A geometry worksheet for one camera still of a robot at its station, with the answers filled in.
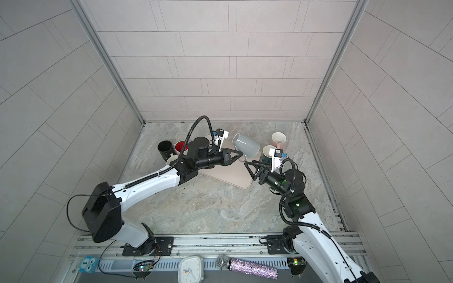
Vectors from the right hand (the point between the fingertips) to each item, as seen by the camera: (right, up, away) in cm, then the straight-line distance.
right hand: (248, 166), depth 68 cm
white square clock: (-21, -37, -5) cm, 43 cm away
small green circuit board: (-38, -36, -4) cm, 53 cm away
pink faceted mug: (+19, +10, +30) cm, 36 cm away
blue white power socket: (-60, -36, -3) cm, 70 cm away
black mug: (-43, +5, +25) cm, 50 cm away
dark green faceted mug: (+11, 0, +21) cm, 24 cm away
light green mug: (-37, +1, +20) cm, 42 cm away
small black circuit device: (+19, -38, 0) cm, 43 cm away
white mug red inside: (-36, +7, +27) cm, 46 cm away
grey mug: (+1, +7, +2) cm, 8 cm away
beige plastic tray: (-5, -8, +22) cm, 24 cm away
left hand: (-1, +5, +1) cm, 5 cm away
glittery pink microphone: (-1, -36, -4) cm, 36 cm away
